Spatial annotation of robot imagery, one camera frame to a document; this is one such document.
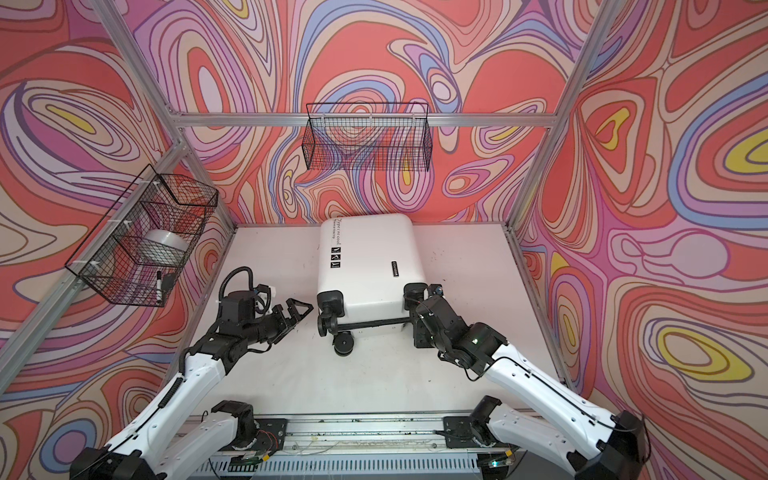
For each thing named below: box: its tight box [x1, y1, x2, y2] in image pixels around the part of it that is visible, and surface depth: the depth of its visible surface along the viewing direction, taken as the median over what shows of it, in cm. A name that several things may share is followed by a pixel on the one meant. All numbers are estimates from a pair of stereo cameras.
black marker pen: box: [156, 270, 163, 305], surface depth 73 cm
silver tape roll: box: [139, 229, 190, 265], surface depth 73 cm
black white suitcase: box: [317, 213, 428, 357], surface depth 83 cm
